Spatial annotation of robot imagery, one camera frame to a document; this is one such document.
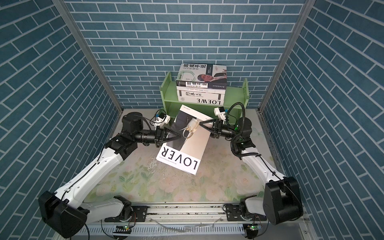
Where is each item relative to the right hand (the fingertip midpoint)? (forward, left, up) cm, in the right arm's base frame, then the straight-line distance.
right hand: (199, 127), depth 67 cm
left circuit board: (-38, +34, -36) cm, 62 cm away
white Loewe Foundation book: (+23, 0, -5) cm, 23 cm away
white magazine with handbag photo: (-12, +5, -2) cm, 13 cm away
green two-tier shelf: (+28, -19, -7) cm, 34 cm away
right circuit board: (-31, -28, -36) cm, 56 cm away
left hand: (-8, +8, +1) cm, 12 cm away
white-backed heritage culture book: (+23, +1, 0) cm, 23 cm away
